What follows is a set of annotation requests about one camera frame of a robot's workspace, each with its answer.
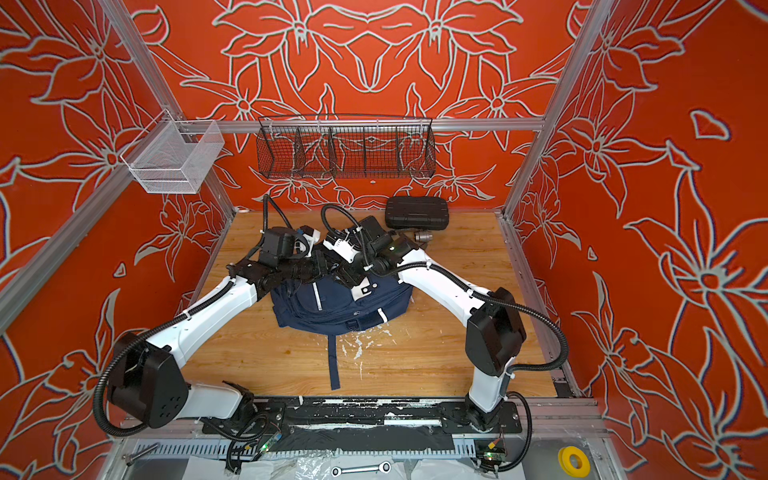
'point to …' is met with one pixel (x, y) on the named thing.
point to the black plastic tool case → (417, 213)
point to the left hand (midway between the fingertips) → (340, 263)
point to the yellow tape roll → (564, 459)
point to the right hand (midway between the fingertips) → (335, 267)
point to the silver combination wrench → (384, 467)
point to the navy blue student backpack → (326, 305)
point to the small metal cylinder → (423, 237)
